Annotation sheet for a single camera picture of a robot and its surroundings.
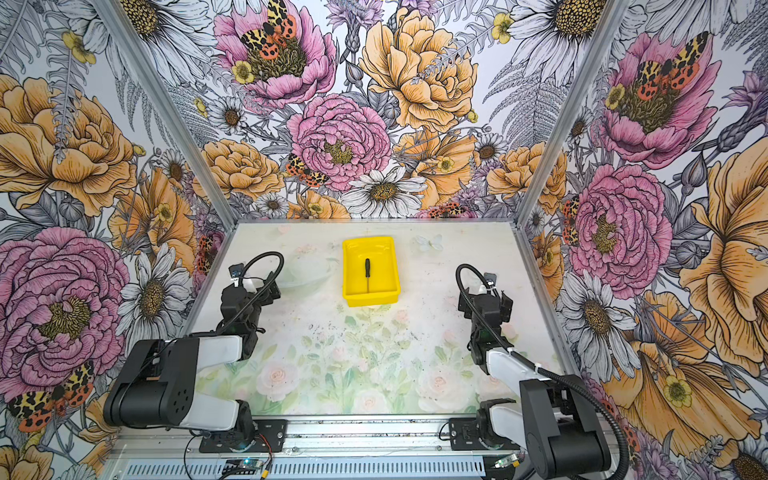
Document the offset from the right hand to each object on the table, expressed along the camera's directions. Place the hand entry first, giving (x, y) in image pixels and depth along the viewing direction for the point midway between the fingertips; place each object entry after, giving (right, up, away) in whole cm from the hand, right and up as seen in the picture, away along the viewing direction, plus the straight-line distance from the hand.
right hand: (484, 299), depth 90 cm
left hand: (-67, +4, +2) cm, 68 cm away
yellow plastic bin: (-30, +4, +14) cm, 33 cm away
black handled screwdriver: (-35, +6, +15) cm, 39 cm away
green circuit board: (-62, -36, -19) cm, 74 cm away
